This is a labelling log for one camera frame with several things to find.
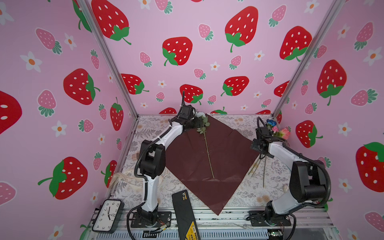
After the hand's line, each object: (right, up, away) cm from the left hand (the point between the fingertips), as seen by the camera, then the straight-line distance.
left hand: (198, 122), depth 96 cm
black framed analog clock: (-45, -48, -23) cm, 70 cm away
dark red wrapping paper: (+9, -26, -1) cm, 27 cm away
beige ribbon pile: (-46, -37, -10) cm, 60 cm away
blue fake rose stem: (+55, 0, +14) cm, 57 cm away
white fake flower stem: (+5, 0, +18) cm, 19 cm away
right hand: (+40, -16, -4) cm, 44 cm away
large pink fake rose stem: (+63, -8, +11) cm, 64 cm away
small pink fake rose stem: (+55, -6, +10) cm, 57 cm away
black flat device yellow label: (-7, -48, -23) cm, 54 cm away
